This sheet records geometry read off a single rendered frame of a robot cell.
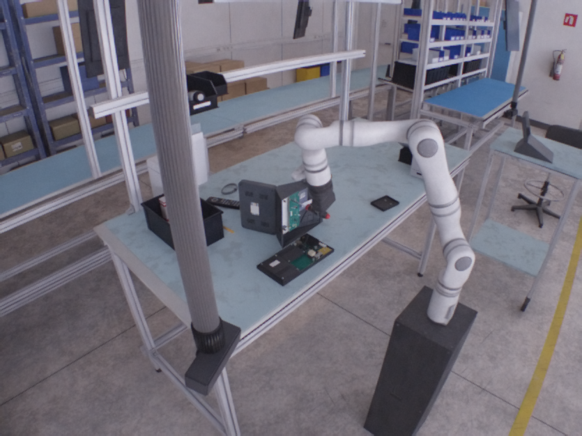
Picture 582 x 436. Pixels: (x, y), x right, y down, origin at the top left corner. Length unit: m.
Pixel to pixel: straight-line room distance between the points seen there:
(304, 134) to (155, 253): 0.77
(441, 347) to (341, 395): 0.94
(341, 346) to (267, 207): 1.21
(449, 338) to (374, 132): 0.76
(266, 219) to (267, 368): 1.07
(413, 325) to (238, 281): 0.63
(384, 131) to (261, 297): 0.63
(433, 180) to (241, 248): 0.75
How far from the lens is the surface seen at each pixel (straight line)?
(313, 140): 1.00
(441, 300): 1.35
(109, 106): 1.53
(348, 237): 1.49
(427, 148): 1.00
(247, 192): 1.44
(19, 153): 4.62
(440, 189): 1.07
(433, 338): 1.38
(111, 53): 1.56
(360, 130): 1.01
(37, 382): 2.63
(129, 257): 1.50
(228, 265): 1.36
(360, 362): 2.32
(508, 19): 4.68
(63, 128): 4.69
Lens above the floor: 1.86
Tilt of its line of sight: 33 degrees down
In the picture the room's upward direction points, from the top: straight up
